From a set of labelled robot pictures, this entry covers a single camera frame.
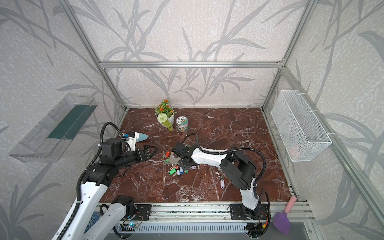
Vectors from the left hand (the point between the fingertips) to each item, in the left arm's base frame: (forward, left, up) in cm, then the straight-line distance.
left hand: (154, 146), depth 72 cm
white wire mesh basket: (-1, -65, +12) cm, 66 cm away
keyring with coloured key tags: (+3, -5, -23) cm, 24 cm away
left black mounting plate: (-25, +6, -22) cm, 34 cm away
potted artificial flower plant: (+29, +1, -10) cm, 30 cm away
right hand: (+4, -14, -22) cm, 26 cm away
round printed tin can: (+27, -9, -17) cm, 33 cm away
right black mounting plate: (-24, -42, -23) cm, 54 cm away
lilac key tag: (-11, -35, -23) cm, 43 cm away
